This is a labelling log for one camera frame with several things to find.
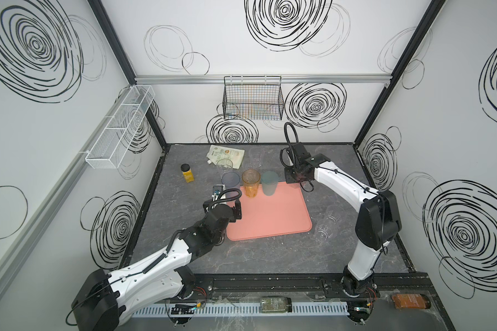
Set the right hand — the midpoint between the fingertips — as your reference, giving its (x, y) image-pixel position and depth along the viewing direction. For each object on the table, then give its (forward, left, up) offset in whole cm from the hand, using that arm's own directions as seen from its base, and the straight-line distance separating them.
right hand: (288, 176), depth 90 cm
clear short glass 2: (-20, -15, -13) cm, 28 cm away
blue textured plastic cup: (+2, +26, -6) cm, 27 cm away
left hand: (-14, +24, +3) cm, 28 cm away
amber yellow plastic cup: (+2, +17, -5) cm, 17 cm away
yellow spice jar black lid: (+6, +48, -5) cm, 48 cm away
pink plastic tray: (-9, 0, -17) cm, 19 cm away
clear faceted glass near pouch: (+13, +31, -8) cm, 35 cm away
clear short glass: (-13, -20, -10) cm, 26 cm away
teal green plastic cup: (+1, +8, -4) cm, 9 cm away
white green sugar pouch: (+21, +31, -11) cm, 39 cm away
